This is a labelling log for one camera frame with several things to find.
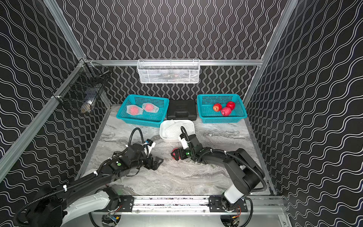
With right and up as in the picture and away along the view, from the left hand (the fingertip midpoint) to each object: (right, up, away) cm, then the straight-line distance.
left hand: (157, 156), depth 80 cm
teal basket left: (-13, +28, +30) cm, 43 cm away
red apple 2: (+48, +27, +29) cm, 62 cm away
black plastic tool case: (+14, +29, +33) cm, 46 cm away
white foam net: (+8, +14, +14) cm, 21 cm away
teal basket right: (+33, +34, +30) cm, 55 cm away
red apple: (+42, +30, +33) cm, 61 cm away
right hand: (+11, 0, +10) cm, 15 cm away
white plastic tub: (+3, +7, +16) cm, 18 cm away
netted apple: (-23, +28, +29) cm, 46 cm away
